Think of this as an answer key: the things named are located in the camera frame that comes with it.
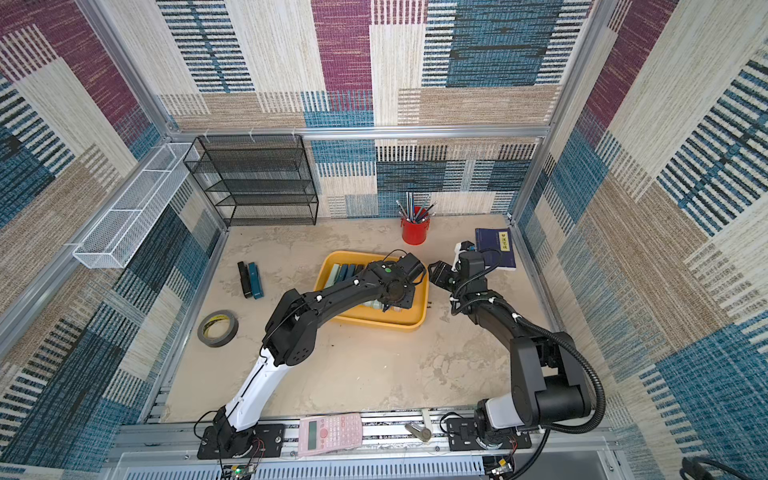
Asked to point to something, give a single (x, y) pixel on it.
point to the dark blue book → (499, 238)
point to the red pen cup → (414, 233)
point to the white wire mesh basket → (120, 230)
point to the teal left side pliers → (257, 284)
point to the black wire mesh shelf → (256, 180)
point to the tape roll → (217, 328)
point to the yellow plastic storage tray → (366, 318)
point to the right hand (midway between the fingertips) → (438, 272)
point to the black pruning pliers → (358, 269)
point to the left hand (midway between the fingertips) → (407, 299)
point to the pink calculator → (329, 433)
